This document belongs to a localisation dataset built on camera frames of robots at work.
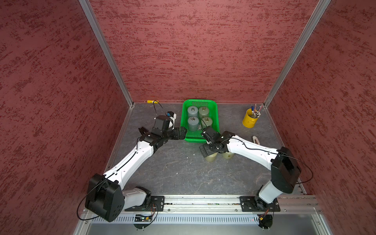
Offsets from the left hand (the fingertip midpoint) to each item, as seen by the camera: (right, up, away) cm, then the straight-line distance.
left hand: (179, 133), depth 82 cm
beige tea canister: (+19, -16, +5) cm, 25 cm away
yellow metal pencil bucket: (+48, +6, +18) cm, 51 cm away
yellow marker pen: (-28, +22, +40) cm, 54 cm away
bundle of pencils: (+49, +11, +10) cm, 51 cm away
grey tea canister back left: (+8, +13, +22) cm, 26 cm away
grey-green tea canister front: (+8, +5, +15) cm, 18 cm away
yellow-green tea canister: (+29, -14, +4) cm, 32 cm away
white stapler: (+50, -5, +15) cm, 53 cm away
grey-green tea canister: (+16, +13, +23) cm, 31 cm away
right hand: (+18, -11, +3) cm, 22 cm away
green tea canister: (+18, +6, +16) cm, 25 cm away
